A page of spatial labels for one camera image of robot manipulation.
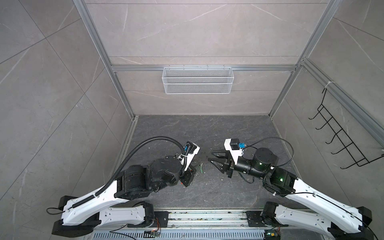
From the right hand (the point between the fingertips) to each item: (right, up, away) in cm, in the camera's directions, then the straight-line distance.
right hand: (210, 155), depth 58 cm
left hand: (-5, -2, -1) cm, 5 cm away
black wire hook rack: (+61, +2, +5) cm, 61 cm away
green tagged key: (-4, -5, +2) cm, 7 cm away
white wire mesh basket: (-4, +43, +43) cm, 61 cm away
